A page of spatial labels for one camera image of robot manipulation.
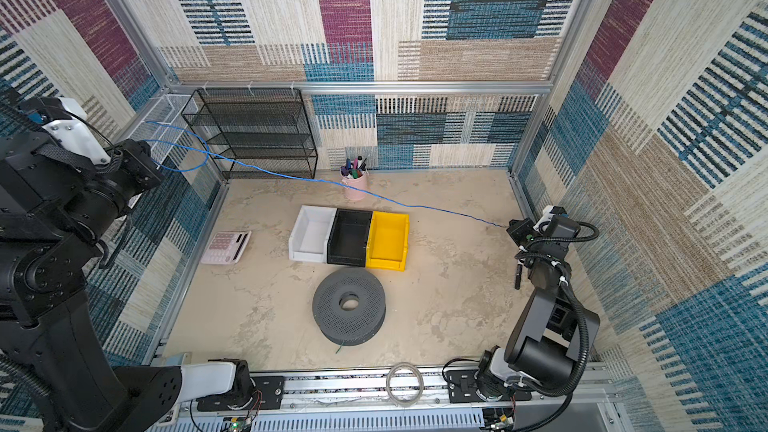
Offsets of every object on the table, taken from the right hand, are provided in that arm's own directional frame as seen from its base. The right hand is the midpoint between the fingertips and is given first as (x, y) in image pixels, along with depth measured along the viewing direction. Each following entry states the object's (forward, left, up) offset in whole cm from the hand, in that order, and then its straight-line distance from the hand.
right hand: (511, 223), depth 88 cm
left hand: (-12, +73, +44) cm, 86 cm away
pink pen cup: (+25, +47, -3) cm, 53 cm away
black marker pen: (-10, -3, -13) cm, 17 cm away
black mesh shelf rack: (+41, +83, +3) cm, 93 cm away
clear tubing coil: (-34, +34, -12) cm, 49 cm away
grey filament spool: (-25, +49, -7) cm, 55 cm away
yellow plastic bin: (+3, +36, -13) cm, 38 cm away
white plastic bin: (+4, +62, -13) cm, 63 cm away
